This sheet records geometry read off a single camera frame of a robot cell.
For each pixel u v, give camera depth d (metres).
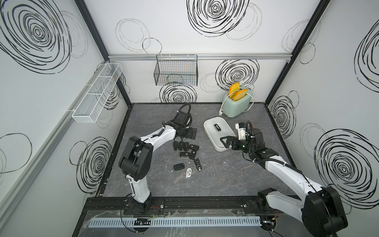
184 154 0.91
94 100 0.75
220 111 1.08
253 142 0.63
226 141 0.74
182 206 0.75
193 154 0.91
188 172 0.84
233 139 0.73
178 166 0.86
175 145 0.96
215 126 1.05
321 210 0.39
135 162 0.48
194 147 0.95
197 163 0.87
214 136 0.98
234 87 1.02
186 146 0.94
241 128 0.74
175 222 0.96
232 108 1.03
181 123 0.73
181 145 0.94
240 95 0.97
